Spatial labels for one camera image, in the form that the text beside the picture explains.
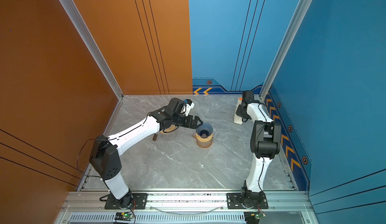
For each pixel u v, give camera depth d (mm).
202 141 847
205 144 940
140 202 740
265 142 536
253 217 704
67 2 728
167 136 958
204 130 875
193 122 736
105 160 452
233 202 725
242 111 809
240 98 1040
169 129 707
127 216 704
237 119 1001
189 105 762
